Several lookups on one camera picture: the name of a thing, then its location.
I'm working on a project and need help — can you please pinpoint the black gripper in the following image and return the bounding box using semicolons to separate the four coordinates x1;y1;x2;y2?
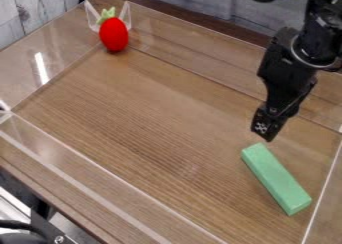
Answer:
250;27;317;142

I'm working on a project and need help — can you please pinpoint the green rectangular block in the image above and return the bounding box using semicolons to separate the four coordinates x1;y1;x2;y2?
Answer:
242;143;313;216

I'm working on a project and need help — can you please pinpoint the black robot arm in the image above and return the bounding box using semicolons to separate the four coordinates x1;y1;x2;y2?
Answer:
252;0;342;141

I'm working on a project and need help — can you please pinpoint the red felt strawberry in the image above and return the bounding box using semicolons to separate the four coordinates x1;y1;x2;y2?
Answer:
97;7;129;52

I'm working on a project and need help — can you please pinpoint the black stand at bottom left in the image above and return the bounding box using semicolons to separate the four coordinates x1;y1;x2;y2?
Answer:
0;169;81;244

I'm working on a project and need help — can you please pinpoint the clear acrylic tray wall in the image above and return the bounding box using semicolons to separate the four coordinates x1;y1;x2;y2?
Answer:
0;101;342;244

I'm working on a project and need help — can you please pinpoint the clear acrylic corner bracket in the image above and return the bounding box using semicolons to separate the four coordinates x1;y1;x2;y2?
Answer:
85;0;133;33

